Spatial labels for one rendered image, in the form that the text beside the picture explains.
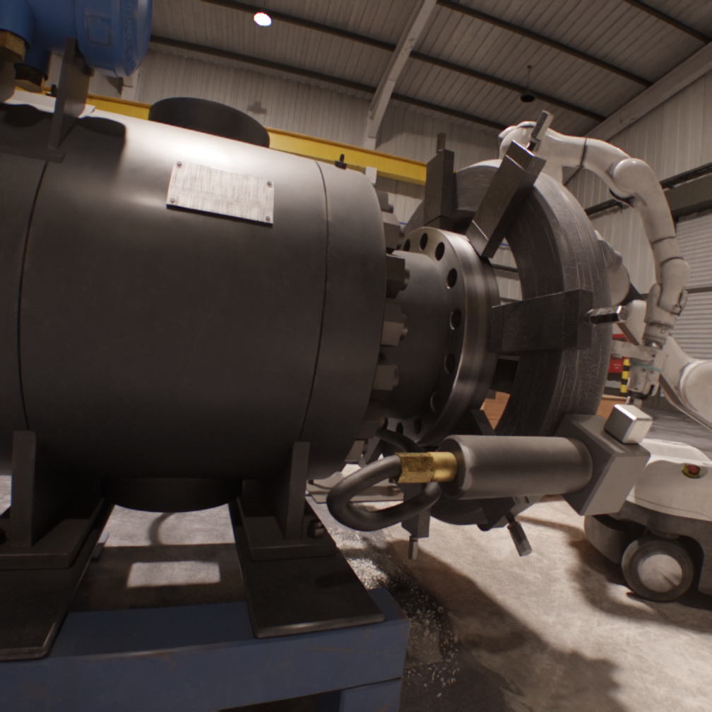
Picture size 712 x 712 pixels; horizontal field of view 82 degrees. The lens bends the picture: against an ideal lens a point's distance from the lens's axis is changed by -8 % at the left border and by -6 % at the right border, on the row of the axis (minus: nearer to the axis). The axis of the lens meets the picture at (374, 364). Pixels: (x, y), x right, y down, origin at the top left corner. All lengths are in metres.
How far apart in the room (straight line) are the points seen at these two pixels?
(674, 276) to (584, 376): 0.64
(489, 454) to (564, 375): 0.20
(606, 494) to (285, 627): 0.43
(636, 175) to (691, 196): 9.88
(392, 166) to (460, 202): 11.44
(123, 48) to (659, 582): 1.48
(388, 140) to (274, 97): 3.22
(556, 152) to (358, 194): 0.78
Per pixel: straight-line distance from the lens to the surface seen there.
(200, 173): 0.61
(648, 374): 1.24
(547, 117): 0.79
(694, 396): 1.43
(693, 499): 1.30
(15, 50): 0.67
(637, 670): 1.10
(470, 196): 0.94
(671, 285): 1.27
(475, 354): 0.74
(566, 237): 0.72
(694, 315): 10.90
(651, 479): 1.30
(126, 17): 0.66
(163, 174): 0.61
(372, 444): 1.15
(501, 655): 1.01
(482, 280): 0.78
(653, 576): 1.35
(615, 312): 0.58
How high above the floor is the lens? 0.56
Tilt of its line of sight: 1 degrees down
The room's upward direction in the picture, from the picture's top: 6 degrees clockwise
